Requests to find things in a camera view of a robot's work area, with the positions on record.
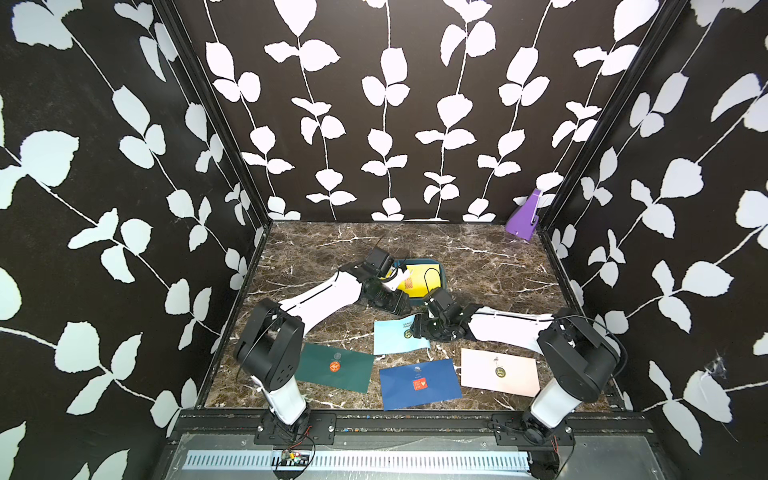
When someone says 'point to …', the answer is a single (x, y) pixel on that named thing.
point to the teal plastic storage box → (420, 301)
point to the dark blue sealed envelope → (419, 384)
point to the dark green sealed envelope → (334, 367)
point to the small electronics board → (294, 458)
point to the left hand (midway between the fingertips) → (405, 304)
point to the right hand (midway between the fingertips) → (414, 326)
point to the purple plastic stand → (525, 216)
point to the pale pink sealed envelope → (500, 373)
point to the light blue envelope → (395, 336)
